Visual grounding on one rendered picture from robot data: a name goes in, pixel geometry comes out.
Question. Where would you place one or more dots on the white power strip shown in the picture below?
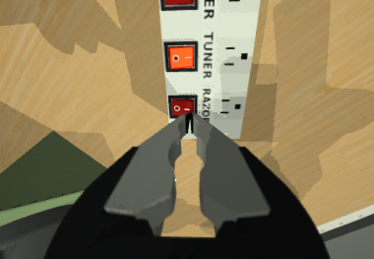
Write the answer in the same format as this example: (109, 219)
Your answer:
(207, 54)

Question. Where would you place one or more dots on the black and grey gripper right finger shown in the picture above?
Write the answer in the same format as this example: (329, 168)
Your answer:
(236, 186)

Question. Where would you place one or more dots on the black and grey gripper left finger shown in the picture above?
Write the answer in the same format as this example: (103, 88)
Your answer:
(139, 185)

